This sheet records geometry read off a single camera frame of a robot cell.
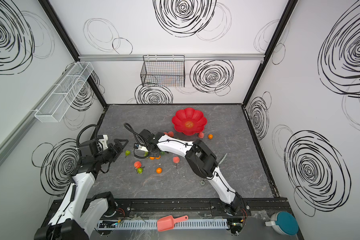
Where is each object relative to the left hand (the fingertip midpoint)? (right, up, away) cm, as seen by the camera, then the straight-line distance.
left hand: (126, 144), depth 80 cm
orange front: (+17, -15, +4) cm, 24 cm away
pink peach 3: (+27, -10, +7) cm, 30 cm away
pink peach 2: (+43, +3, +19) cm, 47 cm away
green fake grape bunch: (+19, -7, +11) cm, 23 cm away
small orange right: (+50, +2, +19) cm, 53 cm away
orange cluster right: (+16, -10, +9) cm, 21 cm away
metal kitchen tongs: (+42, -21, +2) cm, 47 cm away
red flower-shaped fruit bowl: (+36, +12, +30) cm, 48 cm away
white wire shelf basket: (-32, +21, -7) cm, 39 cm away
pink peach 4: (+5, -13, +6) cm, 15 cm away
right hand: (+12, -4, +12) cm, 18 cm away
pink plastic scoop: (+24, -35, -11) cm, 44 cm away
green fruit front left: (+7, -16, +4) cm, 17 cm away
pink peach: (+23, +4, +20) cm, 30 cm away
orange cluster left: (+13, -10, +8) cm, 18 cm away
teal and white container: (+75, -31, -16) cm, 83 cm away
